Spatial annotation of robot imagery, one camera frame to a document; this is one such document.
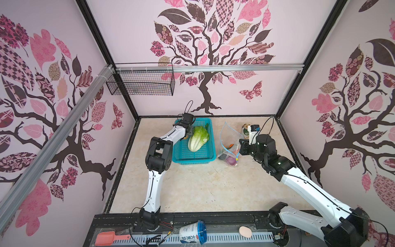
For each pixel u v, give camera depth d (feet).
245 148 2.20
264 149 1.81
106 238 2.24
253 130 2.14
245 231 2.29
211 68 3.11
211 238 2.29
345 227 1.23
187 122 2.80
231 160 2.94
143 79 3.11
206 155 3.30
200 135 3.23
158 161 1.98
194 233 2.11
